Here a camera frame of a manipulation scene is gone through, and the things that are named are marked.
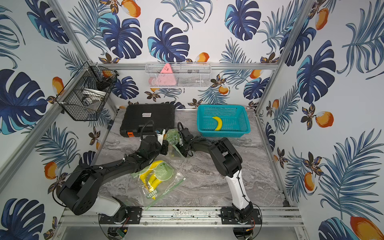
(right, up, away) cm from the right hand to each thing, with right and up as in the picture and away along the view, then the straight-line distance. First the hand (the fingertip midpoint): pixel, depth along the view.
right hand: (171, 153), depth 96 cm
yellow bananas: (-10, -13, -12) cm, 20 cm away
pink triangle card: (-2, +47, -5) cm, 48 cm away
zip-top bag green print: (+2, +10, -4) cm, 11 cm away
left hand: (-1, +10, -8) cm, 13 cm away
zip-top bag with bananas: (+2, -11, -12) cm, 16 cm away
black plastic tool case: (-21, +23, +11) cm, 32 cm away
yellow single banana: (+34, +20, +15) cm, 42 cm away
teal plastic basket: (+46, +23, +20) cm, 55 cm away
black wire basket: (-41, +35, -18) cm, 57 cm away
